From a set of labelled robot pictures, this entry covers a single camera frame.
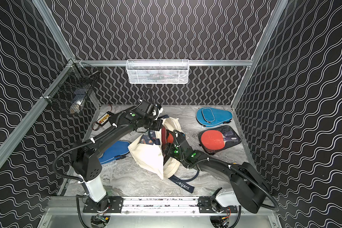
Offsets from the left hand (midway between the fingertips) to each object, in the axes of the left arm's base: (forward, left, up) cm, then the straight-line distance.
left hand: (162, 123), depth 83 cm
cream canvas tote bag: (-14, +7, -10) cm, 18 cm away
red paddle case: (+1, -2, -16) cm, 16 cm away
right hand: (-11, -2, -10) cm, 15 cm away
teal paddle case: (+23, -34, -17) cm, 45 cm away
